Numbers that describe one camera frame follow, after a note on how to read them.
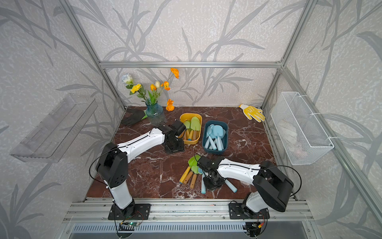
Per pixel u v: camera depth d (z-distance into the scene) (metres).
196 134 0.97
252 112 1.18
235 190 0.79
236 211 0.73
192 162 0.90
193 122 1.06
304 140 0.59
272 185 0.43
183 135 0.76
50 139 0.67
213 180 0.69
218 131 1.00
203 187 0.79
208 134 1.01
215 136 0.99
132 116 1.15
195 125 1.05
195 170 0.87
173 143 0.74
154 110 1.01
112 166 0.47
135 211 0.72
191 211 0.75
